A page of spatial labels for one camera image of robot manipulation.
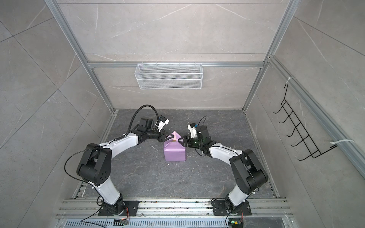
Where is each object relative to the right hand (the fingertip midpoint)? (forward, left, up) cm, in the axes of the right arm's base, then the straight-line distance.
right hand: (181, 139), depth 89 cm
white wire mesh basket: (+42, +8, +19) cm, 47 cm away
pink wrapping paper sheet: (-8, +4, +2) cm, 9 cm away
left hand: (+3, +5, +4) cm, 7 cm away
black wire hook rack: (-9, -59, +20) cm, 63 cm away
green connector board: (-43, -27, -11) cm, 52 cm away
